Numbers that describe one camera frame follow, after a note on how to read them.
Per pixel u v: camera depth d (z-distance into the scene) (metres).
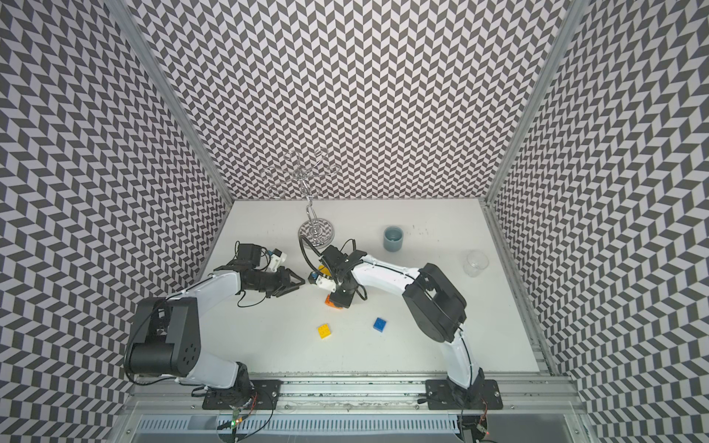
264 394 0.72
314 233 1.05
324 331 0.83
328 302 0.89
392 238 1.02
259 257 0.78
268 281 0.78
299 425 0.69
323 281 0.80
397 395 0.75
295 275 0.86
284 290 0.79
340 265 0.67
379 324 0.85
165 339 0.44
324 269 0.78
